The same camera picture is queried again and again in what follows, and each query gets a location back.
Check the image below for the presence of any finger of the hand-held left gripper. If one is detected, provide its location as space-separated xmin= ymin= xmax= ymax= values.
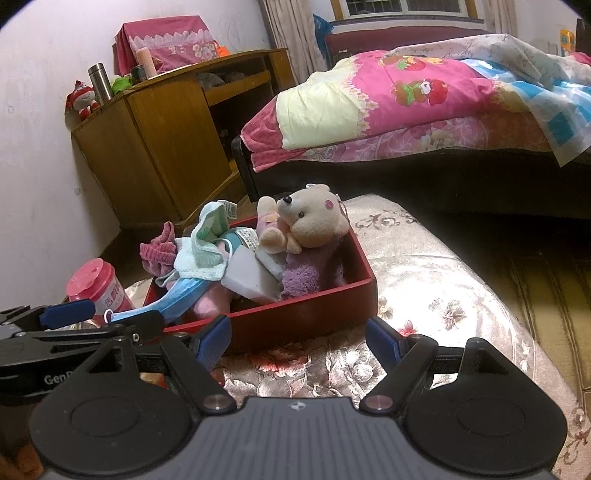
xmin=0 ymin=299 xmax=96 ymax=340
xmin=28 ymin=310 xmax=165 ymax=352

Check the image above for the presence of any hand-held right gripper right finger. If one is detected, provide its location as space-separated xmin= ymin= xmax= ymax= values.
xmin=360 ymin=318 xmax=542 ymax=414

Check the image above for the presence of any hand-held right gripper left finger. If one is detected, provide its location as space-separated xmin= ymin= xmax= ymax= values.
xmin=52 ymin=316 xmax=238 ymax=414

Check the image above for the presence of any pink teal plush toy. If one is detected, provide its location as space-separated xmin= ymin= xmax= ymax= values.
xmin=185 ymin=226 xmax=259 ymax=321

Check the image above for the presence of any white sponge block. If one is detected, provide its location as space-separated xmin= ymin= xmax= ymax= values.
xmin=221 ymin=247 xmax=284 ymax=305

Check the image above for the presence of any pink knitted cloth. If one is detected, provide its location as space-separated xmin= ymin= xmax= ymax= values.
xmin=140 ymin=222 xmax=178 ymax=278

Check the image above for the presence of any red box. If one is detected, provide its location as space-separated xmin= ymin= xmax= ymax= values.
xmin=143 ymin=215 xmax=378 ymax=356

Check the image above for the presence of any light green towel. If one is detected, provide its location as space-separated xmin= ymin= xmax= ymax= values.
xmin=154 ymin=199 xmax=238 ymax=289

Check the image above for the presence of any purple plush toy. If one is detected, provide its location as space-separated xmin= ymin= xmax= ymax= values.
xmin=281 ymin=233 xmax=346 ymax=302

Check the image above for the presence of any beige teddy bear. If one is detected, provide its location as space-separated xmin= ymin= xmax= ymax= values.
xmin=257 ymin=184 xmax=352 ymax=256

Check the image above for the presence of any grey soft toy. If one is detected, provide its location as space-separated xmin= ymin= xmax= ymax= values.
xmin=196 ymin=71 xmax=245 ymax=88

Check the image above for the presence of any pink lidded canister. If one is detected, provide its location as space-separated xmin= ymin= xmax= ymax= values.
xmin=66 ymin=258 xmax=134 ymax=330

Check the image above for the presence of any dark bed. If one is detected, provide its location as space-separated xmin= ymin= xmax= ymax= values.
xmin=231 ymin=21 xmax=591 ymax=217

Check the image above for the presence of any wooden desk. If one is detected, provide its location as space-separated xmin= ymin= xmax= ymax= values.
xmin=70 ymin=48 xmax=296 ymax=232

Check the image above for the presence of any pink floral bed sheet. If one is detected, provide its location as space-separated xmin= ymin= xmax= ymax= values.
xmin=252 ymin=115 xmax=555 ymax=163

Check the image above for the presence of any red santa plush doll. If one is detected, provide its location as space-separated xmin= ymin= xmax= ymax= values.
xmin=65 ymin=80 xmax=100 ymax=121

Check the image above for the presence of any steel thermos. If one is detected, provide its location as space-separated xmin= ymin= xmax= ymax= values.
xmin=89 ymin=63 xmax=115 ymax=100

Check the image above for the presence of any pink printed quilt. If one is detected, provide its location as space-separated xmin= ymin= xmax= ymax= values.
xmin=240 ymin=50 xmax=555 ymax=174

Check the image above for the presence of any pink cloth covered box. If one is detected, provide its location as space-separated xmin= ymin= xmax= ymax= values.
xmin=113 ymin=15 xmax=221 ymax=75

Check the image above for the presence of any beige curtain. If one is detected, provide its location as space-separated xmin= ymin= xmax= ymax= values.
xmin=261 ymin=0 xmax=333 ymax=86
xmin=480 ymin=0 xmax=518 ymax=35

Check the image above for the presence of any wooden framed window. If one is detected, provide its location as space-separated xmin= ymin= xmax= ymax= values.
xmin=330 ymin=0 xmax=483 ymax=21

